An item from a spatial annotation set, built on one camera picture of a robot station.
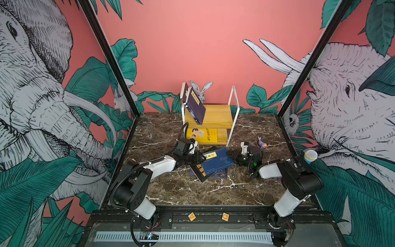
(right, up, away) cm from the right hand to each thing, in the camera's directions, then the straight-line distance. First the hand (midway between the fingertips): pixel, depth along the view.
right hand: (225, 151), depth 92 cm
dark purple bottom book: (-2, -13, -4) cm, 14 cm away
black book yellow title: (-16, -10, -4) cm, 20 cm away
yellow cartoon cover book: (-14, +9, +11) cm, 20 cm away
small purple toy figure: (+26, +3, +9) cm, 27 cm away
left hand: (-12, -3, -4) cm, 13 cm away
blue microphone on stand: (+37, +2, -21) cm, 43 cm away
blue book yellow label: (-5, -5, -2) cm, 8 cm away
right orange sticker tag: (-3, -30, -17) cm, 35 cm away
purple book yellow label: (-18, +27, -6) cm, 33 cm away
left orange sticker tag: (-19, -30, -17) cm, 39 cm away
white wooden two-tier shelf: (-1, +21, 0) cm, 21 cm away
